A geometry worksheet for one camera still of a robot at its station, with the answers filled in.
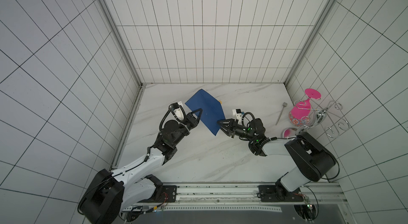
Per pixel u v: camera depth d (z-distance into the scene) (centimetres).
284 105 106
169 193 73
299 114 84
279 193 65
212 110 76
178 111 68
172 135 57
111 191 39
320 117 68
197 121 70
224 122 79
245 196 73
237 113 79
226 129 76
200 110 73
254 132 67
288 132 103
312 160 46
